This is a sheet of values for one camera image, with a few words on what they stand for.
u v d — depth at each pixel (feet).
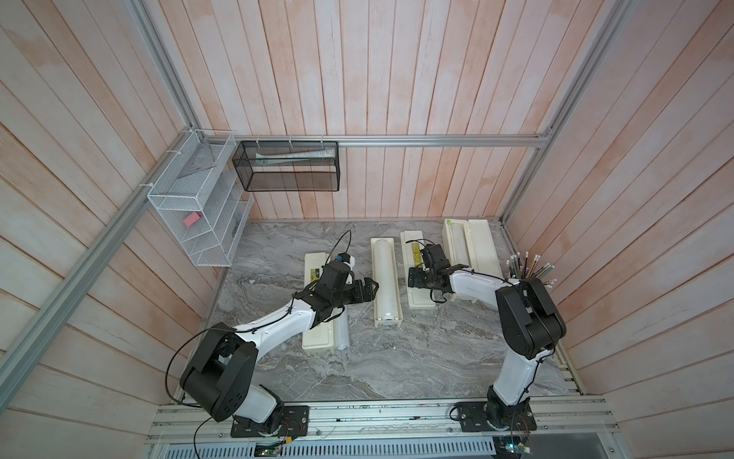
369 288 2.51
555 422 2.45
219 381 1.39
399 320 2.88
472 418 2.40
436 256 2.56
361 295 2.50
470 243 3.41
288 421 2.40
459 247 3.41
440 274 2.50
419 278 2.92
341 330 2.87
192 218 2.70
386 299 2.96
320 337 2.63
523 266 2.98
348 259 2.62
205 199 2.30
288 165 3.22
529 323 1.64
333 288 2.17
